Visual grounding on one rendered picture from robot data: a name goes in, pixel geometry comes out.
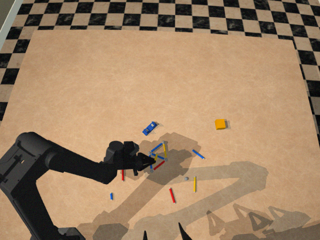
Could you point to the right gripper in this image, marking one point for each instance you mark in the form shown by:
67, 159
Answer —
184, 235

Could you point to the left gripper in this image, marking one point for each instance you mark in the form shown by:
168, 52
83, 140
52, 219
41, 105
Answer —
142, 162

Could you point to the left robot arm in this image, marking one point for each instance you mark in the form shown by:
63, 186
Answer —
18, 180

